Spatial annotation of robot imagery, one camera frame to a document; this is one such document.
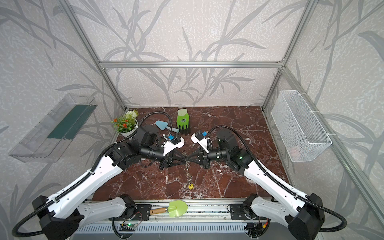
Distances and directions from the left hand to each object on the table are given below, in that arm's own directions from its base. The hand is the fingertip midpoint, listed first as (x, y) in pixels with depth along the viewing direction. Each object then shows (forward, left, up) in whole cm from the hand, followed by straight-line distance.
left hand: (185, 157), depth 62 cm
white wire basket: (+7, -49, +7) cm, 50 cm away
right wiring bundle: (-23, -34, -33) cm, 53 cm away
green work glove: (+45, +7, -29) cm, 54 cm away
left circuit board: (-23, +29, -31) cm, 48 cm away
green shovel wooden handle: (-15, +6, -27) cm, 32 cm away
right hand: (+2, -1, -1) cm, 2 cm away
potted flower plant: (+28, +39, -15) cm, 51 cm away
